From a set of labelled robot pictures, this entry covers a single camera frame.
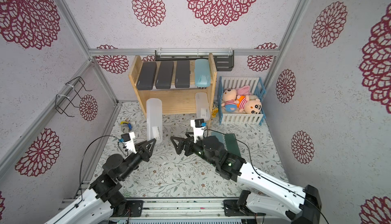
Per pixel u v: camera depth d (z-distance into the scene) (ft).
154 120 2.35
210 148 1.57
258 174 1.51
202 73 2.35
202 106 2.86
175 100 3.04
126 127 3.29
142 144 2.21
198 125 1.83
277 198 1.40
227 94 3.45
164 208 2.46
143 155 2.02
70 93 2.54
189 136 2.23
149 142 2.21
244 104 3.37
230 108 3.38
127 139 2.01
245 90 3.61
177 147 1.88
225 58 3.20
